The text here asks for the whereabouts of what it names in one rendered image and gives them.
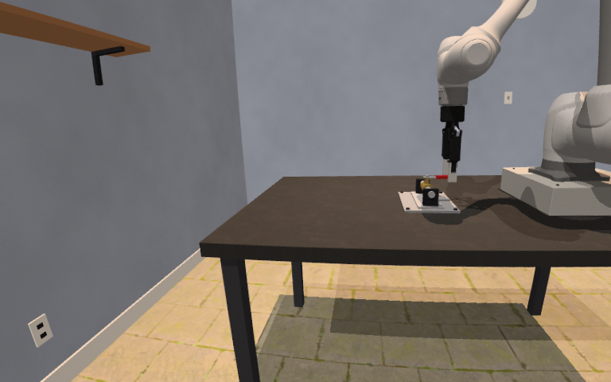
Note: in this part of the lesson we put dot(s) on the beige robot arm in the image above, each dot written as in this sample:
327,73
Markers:
578,124

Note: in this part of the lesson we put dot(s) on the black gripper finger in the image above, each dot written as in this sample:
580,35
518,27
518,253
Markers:
455,145
446,151

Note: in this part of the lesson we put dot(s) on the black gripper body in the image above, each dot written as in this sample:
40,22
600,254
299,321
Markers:
452,115

